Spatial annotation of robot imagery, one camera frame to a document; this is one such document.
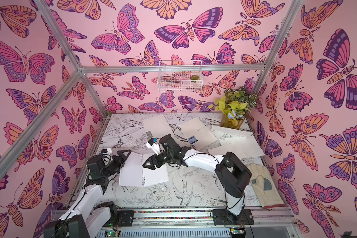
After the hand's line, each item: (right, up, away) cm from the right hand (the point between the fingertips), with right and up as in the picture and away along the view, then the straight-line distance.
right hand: (148, 161), depth 79 cm
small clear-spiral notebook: (-11, -10, +9) cm, 18 cm away
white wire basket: (+19, +51, +16) cm, 56 cm away
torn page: (+48, +14, +29) cm, 58 cm away
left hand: (-11, +3, +5) cm, 13 cm away
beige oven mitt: (+64, -15, +3) cm, 65 cm away
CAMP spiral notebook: (+29, +13, +30) cm, 44 cm away
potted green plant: (+50, +31, +11) cm, 59 cm away
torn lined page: (+60, +4, +20) cm, 64 cm away
